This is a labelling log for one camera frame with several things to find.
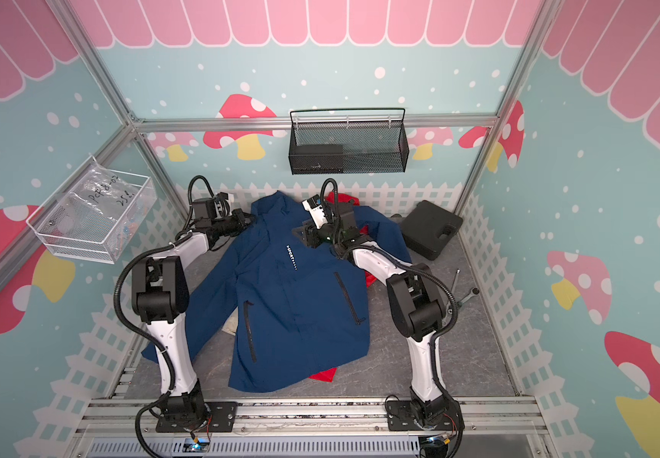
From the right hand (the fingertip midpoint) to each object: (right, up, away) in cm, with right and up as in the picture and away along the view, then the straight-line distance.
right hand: (298, 226), depth 90 cm
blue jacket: (0, -25, -2) cm, 25 cm away
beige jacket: (-21, -31, 0) cm, 38 cm away
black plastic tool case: (+47, +1, +18) cm, 50 cm away
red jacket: (+9, -43, -9) cm, 45 cm away
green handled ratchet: (+59, -22, +7) cm, 64 cm away
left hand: (-16, +4, +11) cm, 19 cm away
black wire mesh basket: (+16, +30, +7) cm, 35 cm away
